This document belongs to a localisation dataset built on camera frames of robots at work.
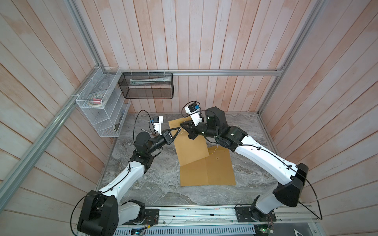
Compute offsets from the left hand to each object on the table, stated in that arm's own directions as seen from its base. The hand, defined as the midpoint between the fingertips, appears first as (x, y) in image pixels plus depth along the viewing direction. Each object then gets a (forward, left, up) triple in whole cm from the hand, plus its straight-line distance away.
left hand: (181, 131), depth 72 cm
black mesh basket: (+45, +26, -4) cm, 52 cm away
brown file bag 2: (-10, -8, -29) cm, 32 cm away
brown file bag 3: (-6, -24, -30) cm, 39 cm away
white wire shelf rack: (+8, +40, -1) cm, 40 cm away
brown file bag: (-7, -4, -7) cm, 11 cm away
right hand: (0, 0, +5) cm, 5 cm away
